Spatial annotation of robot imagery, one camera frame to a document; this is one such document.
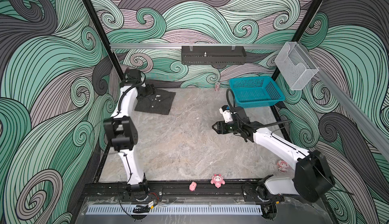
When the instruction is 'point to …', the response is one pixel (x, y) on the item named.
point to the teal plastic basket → (253, 92)
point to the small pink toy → (192, 186)
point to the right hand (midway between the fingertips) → (217, 125)
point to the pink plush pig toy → (218, 180)
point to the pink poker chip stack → (217, 86)
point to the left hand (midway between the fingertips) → (151, 91)
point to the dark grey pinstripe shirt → (159, 102)
